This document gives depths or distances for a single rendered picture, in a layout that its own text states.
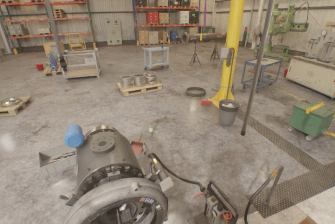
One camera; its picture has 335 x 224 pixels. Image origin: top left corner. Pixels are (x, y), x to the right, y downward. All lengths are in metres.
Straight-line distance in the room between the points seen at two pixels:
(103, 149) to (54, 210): 1.20
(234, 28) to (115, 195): 3.76
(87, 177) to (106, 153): 0.24
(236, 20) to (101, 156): 3.59
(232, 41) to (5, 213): 4.56
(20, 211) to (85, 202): 1.61
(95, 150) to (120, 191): 0.53
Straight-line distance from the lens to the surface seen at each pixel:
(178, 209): 2.25
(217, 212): 1.73
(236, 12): 4.18
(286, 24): 11.52
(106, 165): 1.51
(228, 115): 3.60
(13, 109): 5.34
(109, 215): 1.29
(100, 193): 1.22
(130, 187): 1.23
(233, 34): 4.19
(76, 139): 1.75
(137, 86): 5.31
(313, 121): 3.79
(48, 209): 2.64
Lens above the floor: 1.90
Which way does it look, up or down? 28 degrees down
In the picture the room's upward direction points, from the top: 1 degrees counter-clockwise
